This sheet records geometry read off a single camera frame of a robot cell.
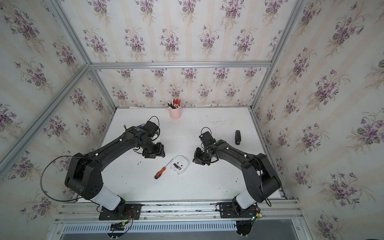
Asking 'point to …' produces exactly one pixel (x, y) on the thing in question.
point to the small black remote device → (238, 137)
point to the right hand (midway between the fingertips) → (194, 160)
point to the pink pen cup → (175, 113)
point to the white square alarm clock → (182, 162)
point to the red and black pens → (175, 103)
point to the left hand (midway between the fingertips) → (163, 156)
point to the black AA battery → (176, 165)
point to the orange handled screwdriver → (158, 174)
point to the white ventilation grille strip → (222, 228)
